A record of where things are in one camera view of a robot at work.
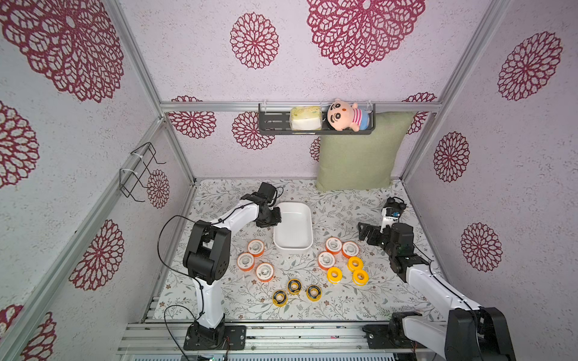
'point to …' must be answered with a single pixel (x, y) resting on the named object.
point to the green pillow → (359, 162)
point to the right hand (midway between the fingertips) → (368, 223)
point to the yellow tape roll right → (360, 277)
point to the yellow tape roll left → (334, 274)
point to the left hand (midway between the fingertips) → (277, 222)
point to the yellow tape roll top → (354, 262)
